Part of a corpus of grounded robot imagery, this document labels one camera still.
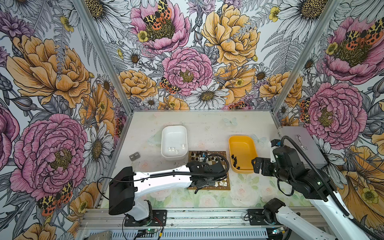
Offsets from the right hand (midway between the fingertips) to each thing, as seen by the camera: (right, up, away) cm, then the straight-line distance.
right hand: (262, 168), depth 68 cm
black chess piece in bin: (-7, 0, +26) cm, 27 cm away
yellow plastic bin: (+3, +4, +35) cm, 35 cm away
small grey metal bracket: (-68, 0, +26) cm, 73 cm away
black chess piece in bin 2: (-6, -2, +26) cm, 26 cm away
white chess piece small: (-47, +4, +28) cm, 55 cm away
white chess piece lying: (-38, +5, +29) cm, 48 cm away
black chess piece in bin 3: (-6, -4, +24) cm, 25 cm away
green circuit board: (-50, -30, +3) cm, 59 cm away
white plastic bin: (-45, +7, +39) cm, 60 cm away
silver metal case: (+32, +13, +19) cm, 39 cm away
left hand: (-25, -8, +7) cm, 28 cm away
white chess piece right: (-44, +3, +29) cm, 53 cm away
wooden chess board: (-15, -13, +14) cm, 25 cm away
